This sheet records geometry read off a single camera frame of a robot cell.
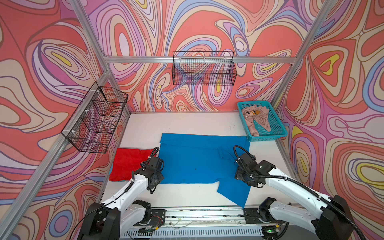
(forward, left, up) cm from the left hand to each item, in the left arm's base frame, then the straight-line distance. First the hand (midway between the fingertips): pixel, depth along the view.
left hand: (161, 177), depth 87 cm
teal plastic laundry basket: (+31, -78, +7) cm, 84 cm away
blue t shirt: (+14, -18, -3) cm, 23 cm away
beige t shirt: (+48, -70, +3) cm, 85 cm away
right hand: (-3, -47, +4) cm, 47 cm away
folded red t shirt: (+8, +21, +6) cm, 23 cm away
